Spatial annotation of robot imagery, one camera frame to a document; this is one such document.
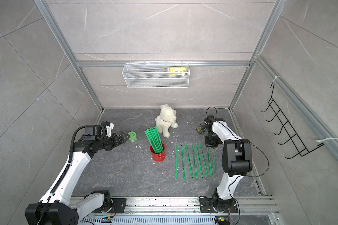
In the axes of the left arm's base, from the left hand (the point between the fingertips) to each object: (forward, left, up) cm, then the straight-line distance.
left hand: (125, 137), depth 78 cm
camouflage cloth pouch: (+17, -49, -18) cm, 55 cm away
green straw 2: (-18, -34, -20) cm, 43 cm away
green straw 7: (-16, -50, -20) cm, 56 cm away
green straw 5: (-11, -44, -20) cm, 50 cm away
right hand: (0, -55, -14) cm, 57 cm away
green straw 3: (-12, -38, -19) cm, 44 cm away
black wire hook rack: (-6, -83, +13) cm, 84 cm away
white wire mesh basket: (+47, -17, +10) cm, 51 cm away
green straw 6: (-7, -47, -20) cm, 52 cm away
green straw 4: (-14, -41, -20) cm, 48 cm away
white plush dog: (+16, -24, -5) cm, 29 cm away
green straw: (-8, -29, -19) cm, 36 cm away
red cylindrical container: (-7, -18, -12) cm, 23 cm away
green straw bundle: (+3, -16, -4) cm, 16 cm away
